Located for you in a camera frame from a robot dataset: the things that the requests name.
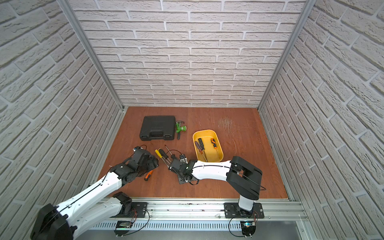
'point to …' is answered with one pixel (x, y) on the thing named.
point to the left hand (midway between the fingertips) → (155, 160)
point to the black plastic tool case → (158, 128)
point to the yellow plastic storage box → (207, 146)
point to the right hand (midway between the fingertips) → (186, 176)
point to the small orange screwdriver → (148, 175)
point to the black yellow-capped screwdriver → (162, 152)
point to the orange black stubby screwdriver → (214, 146)
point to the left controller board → (122, 228)
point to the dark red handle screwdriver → (200, 149)
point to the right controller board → (248, 228)
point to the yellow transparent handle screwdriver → (157, 152)
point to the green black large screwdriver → (172, 156)
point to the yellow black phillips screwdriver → (202, 147)
